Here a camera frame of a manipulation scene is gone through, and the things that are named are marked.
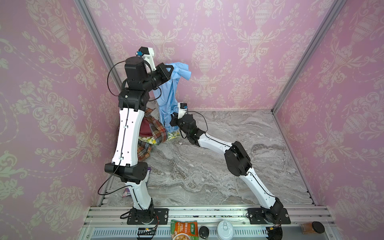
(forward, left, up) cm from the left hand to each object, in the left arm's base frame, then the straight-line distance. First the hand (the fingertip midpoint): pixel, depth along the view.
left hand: (174, 66), depth 62 cm
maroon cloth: (+1, +24, -45) cm, 51 cm away
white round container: (-52, -24, -49) cm, 75 cm away
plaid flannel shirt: (-2, +13, -44) cm, 46 cm away
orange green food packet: (-52, -5, -52) cm, 73 cm away
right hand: (+6, +6, -32) cm, 33 cm away
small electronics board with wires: (-53, +14, -58) cm, 80 cm away
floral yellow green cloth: (-4, +20, -49) cm, 53 cm away
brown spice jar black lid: (-50, -62, -44) cm, 91 cm away
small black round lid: (-53, -14, -44) cm, 70 cm away
